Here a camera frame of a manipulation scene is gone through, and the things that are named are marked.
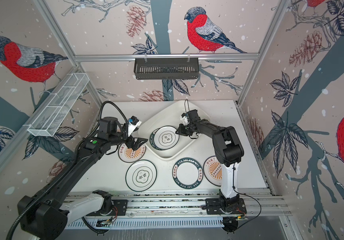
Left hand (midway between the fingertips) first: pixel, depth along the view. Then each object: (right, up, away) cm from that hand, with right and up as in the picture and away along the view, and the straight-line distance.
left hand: (140, 133), depth 75 cm
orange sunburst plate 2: (-13, -16, +17) cm, 27 cm away
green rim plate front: (+25, -24, +9) cm, 36 cm away
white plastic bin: (+13, +9, +36) cm, 39 cm away
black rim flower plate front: (-2, -25, +8) cm, 27 cm away
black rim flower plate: (+11, -6, +23) cm, 26 cm away
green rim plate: (+4, -7, +22) cm, 24 cm away
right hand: (+19, -3, +23) cm, 30 cm away
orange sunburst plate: (+40, -23, +10) cm, 47 cm away
